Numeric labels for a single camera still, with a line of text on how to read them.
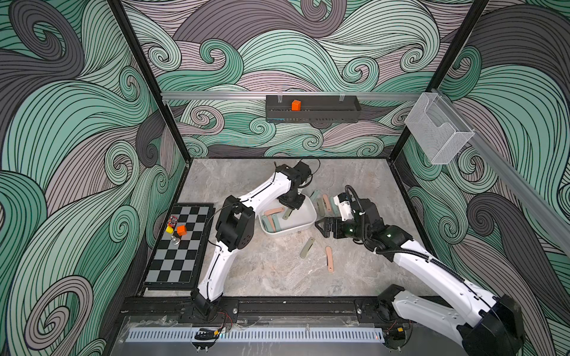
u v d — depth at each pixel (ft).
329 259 2.80
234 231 1.82
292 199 2.67
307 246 2.89
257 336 2.28
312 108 3.13
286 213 2.95
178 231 2.83
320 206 3.31
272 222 3.10
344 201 2.27
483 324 1.23
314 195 3.41
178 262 2.68
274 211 3.17
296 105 2.95
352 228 2.13
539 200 1.78
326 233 2.25
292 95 3.12
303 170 2.59
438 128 2.55
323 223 2.28
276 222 3.12
